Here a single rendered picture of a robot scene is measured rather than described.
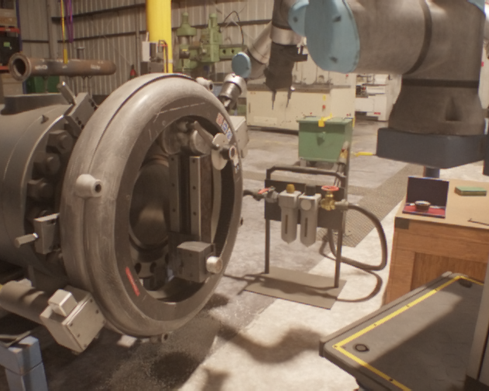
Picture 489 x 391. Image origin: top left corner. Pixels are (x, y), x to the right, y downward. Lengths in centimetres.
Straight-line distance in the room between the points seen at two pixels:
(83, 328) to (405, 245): 118
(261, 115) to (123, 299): 700
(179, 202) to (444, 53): 82
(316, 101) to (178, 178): 603
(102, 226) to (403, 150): 64
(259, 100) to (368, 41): 719
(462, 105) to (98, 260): 81
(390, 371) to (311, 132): 361
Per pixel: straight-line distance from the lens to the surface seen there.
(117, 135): 101
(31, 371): 144
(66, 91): 106
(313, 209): 192
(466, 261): 176
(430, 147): 84
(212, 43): 1240
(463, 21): 88
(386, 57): 81
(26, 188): 130
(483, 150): 97
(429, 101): 86
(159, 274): 139
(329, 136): 447
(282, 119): 762
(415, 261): 177
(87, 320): 106
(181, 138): 123
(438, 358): 118
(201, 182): 125
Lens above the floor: 97
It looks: 15 degrees down
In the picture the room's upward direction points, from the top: straight up
